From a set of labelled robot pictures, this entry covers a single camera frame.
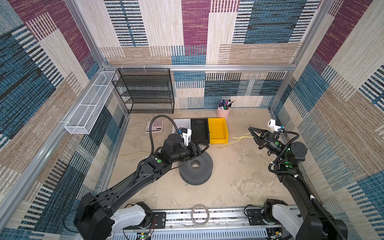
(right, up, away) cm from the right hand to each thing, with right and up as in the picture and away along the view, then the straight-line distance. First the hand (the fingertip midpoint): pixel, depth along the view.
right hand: (248, 130), depth 67 cm
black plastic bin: (-20, -1, +45) cm, 49 cm away
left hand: (-18, -7, +3) cm, 20 cm away
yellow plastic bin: (-7, -2, +42) cm, 42 cm away
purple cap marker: (-4, +18, +42) cm, 45 cm away
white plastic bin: (-32, +4, +41) cm, 52 cm away
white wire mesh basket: (-76, +5, +4) cm, 77 cm away
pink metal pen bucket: (-3, +11, +44) cm, 45 cm away
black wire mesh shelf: (-59, +28, +44) cm, 78 cm away
